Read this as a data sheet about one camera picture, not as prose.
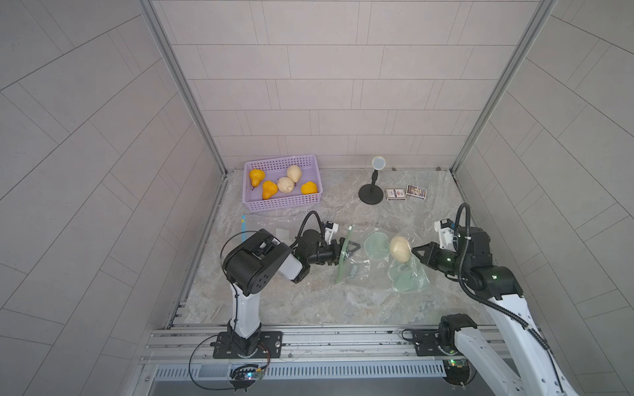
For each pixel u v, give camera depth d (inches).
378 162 34.9
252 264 19.6
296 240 28.5
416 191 42.5
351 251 32.5
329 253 31.1
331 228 33.2
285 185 41.2
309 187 41.1
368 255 33.4
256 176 42.7
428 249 24.9
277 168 45.4
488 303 18.6
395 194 41.5
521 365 16.6
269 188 41.3
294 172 43.1
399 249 30.3
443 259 24.6
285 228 36.7
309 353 27.8
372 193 42.3
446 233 26.2
